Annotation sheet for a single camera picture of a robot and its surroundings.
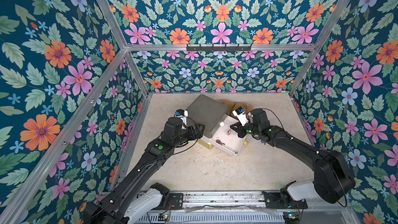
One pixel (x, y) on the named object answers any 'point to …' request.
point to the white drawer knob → (222, 124)
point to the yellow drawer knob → (245, 143)
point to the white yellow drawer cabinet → (204, 143)
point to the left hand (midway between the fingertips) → (200, 127)
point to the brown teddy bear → (232, 106)
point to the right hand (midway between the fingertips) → (232, 125)
